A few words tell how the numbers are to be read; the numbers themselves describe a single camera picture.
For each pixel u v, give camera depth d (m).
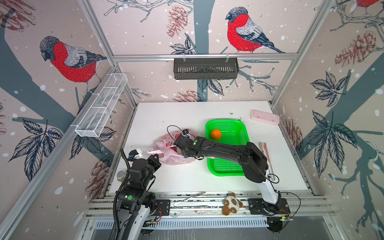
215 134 0.95
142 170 0.55
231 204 0.73
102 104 0.80
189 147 0.64
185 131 0.79
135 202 0.50
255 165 0.50
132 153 0.66
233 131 1.01
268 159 0.89
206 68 1.04
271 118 1.08
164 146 0.85
